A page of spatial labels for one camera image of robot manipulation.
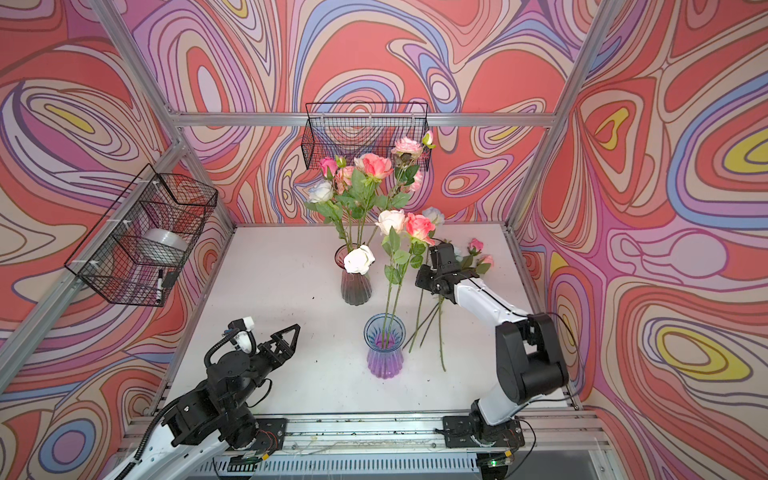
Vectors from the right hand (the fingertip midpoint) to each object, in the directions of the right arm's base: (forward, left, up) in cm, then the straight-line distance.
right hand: (424, 282), depth 92 cm
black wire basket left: (-4, +71, +24) cm, 75 cm away
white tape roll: (0, +67, +24) cm, 71 cm away
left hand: (-19, +35, +7) cm, 40 cm away
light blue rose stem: (+20, -5, +9) cm, 23 cm away
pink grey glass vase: (+4, +22, -9) cm, 25 cm away
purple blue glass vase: (-21, +13, +9) cm, 26 cm away
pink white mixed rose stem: (+16, -19, -7) cm, 26 cm away
